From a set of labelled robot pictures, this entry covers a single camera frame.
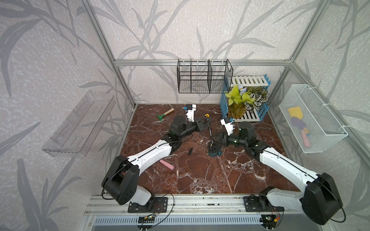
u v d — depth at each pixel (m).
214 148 0.89
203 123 0.75
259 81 0.97
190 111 0.69
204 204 0.75
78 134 0.69
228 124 0.71
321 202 0.40
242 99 0.91
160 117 1.12
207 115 0.74
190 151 0.94
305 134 0.76
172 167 0.85
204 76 1.04
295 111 0.88
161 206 0.72
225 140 0.68
